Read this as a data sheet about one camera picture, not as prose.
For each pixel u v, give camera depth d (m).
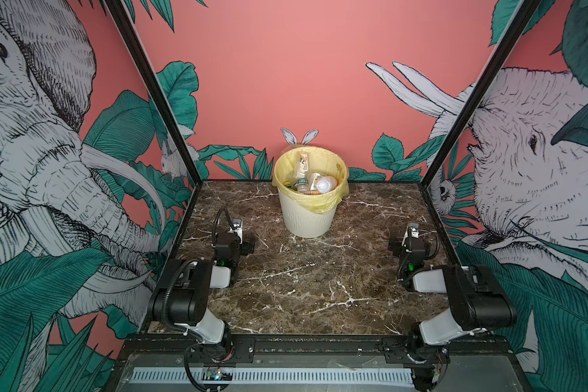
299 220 0.90
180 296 0.46
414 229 0.80
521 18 0.70
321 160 0.94
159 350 0.75
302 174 0.89
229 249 0.72
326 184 0.76
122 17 0.70
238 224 0.82
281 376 0.70
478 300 0.46
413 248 0.72
